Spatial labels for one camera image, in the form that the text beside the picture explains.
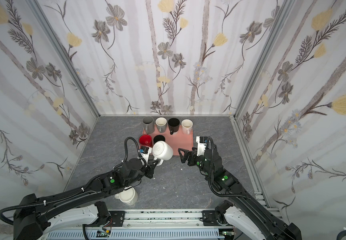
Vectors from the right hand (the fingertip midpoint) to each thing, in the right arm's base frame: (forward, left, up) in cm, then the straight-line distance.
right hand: (183, 147), depth 72 cm
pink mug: (+26, -4, -17) cm, 32 cm away
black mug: (+17, +14, -18) cm, 28 cm away
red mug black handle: (+16, +23, -21) cm, 35 cm away
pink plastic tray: (+20, +2, -26) cm, 33 cm away
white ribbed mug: (-1, +10, -2) cm, 11 cm away
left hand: (-4, +13, -6) cm, 15 cm away
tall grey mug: (+28, +23, -17) cm, 40 cm away
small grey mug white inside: (+28, +14, -18) cm, 35 cm away
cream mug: (-20, +26, -18) cm, 37 cm away
